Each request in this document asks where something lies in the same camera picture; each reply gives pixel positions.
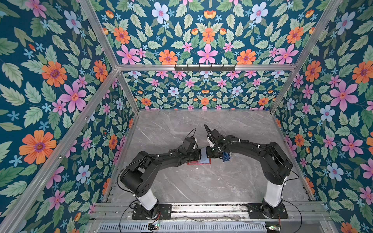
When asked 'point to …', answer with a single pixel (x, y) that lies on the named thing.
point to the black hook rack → (204, 68)
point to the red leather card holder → (197, 162)
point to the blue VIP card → (204, 158)
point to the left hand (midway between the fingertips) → (204, 152)
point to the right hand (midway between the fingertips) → (206, 154)
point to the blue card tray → (226, 156)
